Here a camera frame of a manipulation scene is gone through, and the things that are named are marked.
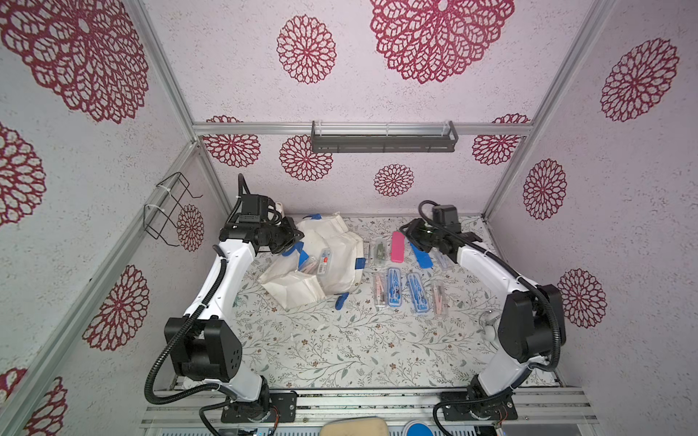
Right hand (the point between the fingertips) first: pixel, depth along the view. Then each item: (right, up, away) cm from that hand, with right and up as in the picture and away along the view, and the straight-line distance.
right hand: (402, 226), depth 89 cm
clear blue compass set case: (-1, -21, +9) cm, 23 cm away
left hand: (-31, -3, -8) cm, 32 cm away
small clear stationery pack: (-10, -9, +18) cm, 23 cm away
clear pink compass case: (-6, -22, +8) cm, 25 cm away
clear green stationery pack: (-5, -9, +18) cm, 21 cm away
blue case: (+12, -11, +16) cm, 23 cm away
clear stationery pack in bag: (-28, -14, +12) cm, 33 cm away
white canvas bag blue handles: (-35, -19, -5) cm, 40 cm away
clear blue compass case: (+7, -23, +6) cm, 25 cm away
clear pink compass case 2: (+14, -26, +6) cm, 31 cm away
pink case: (+2, -7, +18) cm, 19 cm away
